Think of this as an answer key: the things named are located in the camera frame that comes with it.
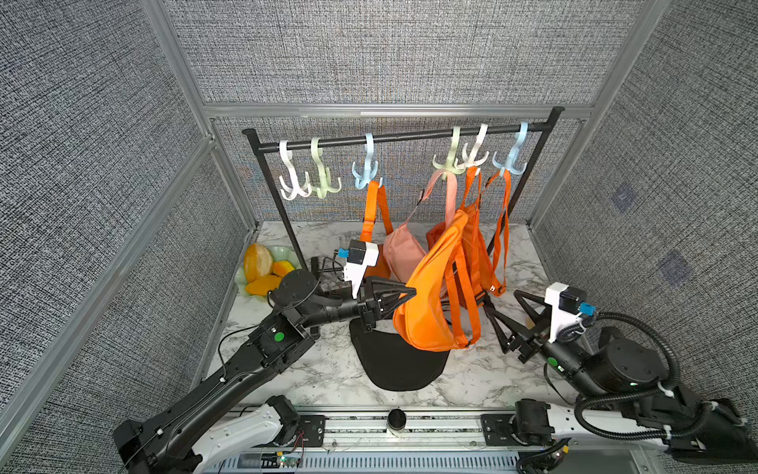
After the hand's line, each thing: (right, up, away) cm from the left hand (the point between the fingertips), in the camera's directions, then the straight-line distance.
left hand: (418, 293), depth 50 cm
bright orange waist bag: (+30, -3, +39) cm, 49 cm away
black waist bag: (-2, -25, +34) cm, 43 cm away
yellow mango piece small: (-39, +1, +51) cm, 64 cm away
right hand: (+17, -2, +4) cm, 18 cm away
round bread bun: (-46, +4, +47) cm, 66 cm away
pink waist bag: (0, +8, +35) cm, 36 cm away
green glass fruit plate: (-42, +6, +53) cm, 68 cm away
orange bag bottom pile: (+7, -6, +14) cm, 17 cm away
